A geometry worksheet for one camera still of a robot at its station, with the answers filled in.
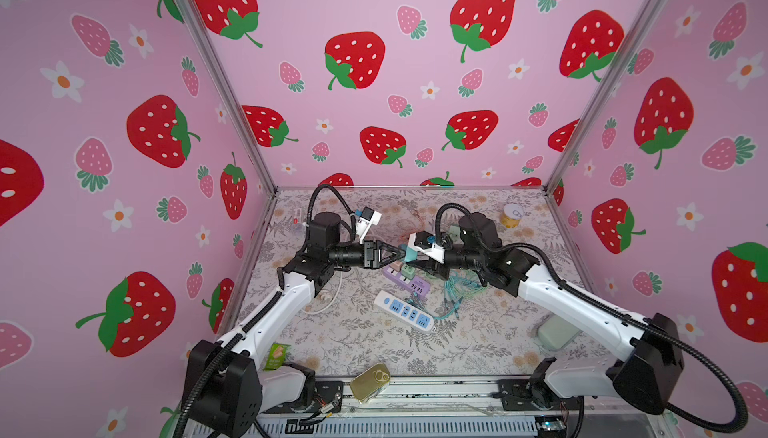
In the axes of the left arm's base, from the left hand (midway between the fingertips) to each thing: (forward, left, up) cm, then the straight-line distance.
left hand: (400, 256), depth 71 cm
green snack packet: (-16, +34, -26) cm, 45 cm away
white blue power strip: (-4, -2, -24) cm, 24 cm away
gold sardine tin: (-23, +8, -23) cm, 33 cm away
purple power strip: (+4, -6, -23) cm, 24 cm away
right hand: (+2, -2, -1) cm, 3 cm away
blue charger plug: (0, -3, +1) cm, 3 cm away
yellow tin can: (+31, -41, -21) cm, 56 cm away
